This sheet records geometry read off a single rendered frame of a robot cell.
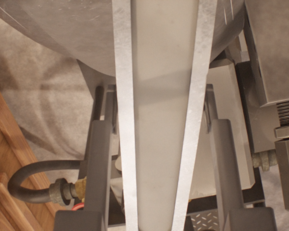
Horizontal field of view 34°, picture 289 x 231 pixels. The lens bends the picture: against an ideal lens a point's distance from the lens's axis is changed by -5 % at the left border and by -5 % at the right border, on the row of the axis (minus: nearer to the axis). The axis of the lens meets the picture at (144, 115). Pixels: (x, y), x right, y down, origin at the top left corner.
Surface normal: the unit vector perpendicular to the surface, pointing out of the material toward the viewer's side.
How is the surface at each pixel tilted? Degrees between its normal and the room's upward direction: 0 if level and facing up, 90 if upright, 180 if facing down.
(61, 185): 88
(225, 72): 23
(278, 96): 40
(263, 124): 18
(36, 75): 0
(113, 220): 90
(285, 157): 68
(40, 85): 0
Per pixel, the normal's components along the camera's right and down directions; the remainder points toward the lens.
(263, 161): -0.14, 0.22
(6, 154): 0.96, -0.19
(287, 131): -0.62, 0.08
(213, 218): -0.02, 0.63
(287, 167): -0.93, 0.16
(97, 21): 0.12, 0.95
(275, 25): -0.18, 0.00
